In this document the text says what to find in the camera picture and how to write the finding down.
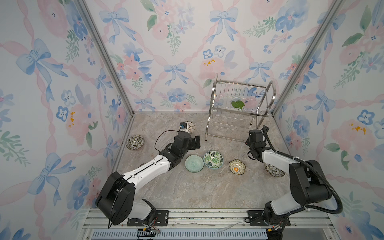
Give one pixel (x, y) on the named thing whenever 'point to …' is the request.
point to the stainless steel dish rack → (227, 122)
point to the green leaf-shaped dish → (239, 104)
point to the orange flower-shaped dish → (237, 167)
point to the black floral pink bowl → (135, 142)
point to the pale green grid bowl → (194, 163)
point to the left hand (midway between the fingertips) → (193, 135)
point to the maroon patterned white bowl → (190, 126)
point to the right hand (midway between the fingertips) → (254, 137)
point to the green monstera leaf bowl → (213, 159)
